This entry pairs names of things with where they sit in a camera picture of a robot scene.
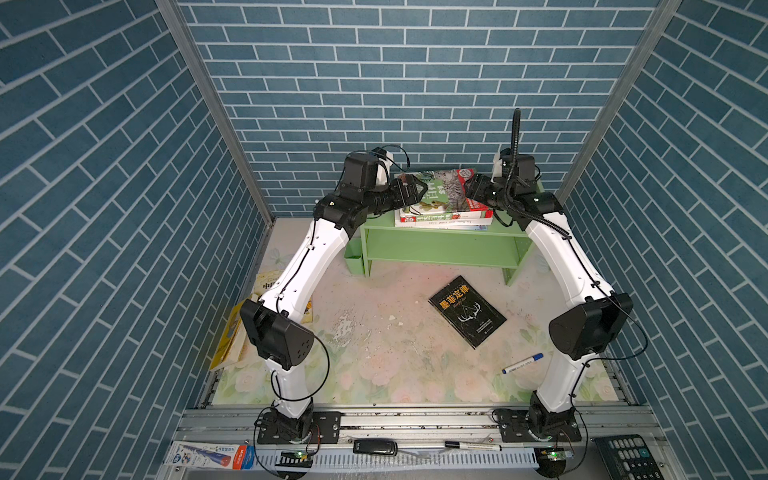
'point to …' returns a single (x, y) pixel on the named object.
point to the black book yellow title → (467, 311)
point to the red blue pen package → (206, 455)
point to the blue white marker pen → (534, 358)
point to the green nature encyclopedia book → (446, 199)
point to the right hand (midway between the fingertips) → (469, 182)
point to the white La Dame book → (478, 222)
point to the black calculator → (627, 457)
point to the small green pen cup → (353, 255)
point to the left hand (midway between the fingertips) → (417, 191)
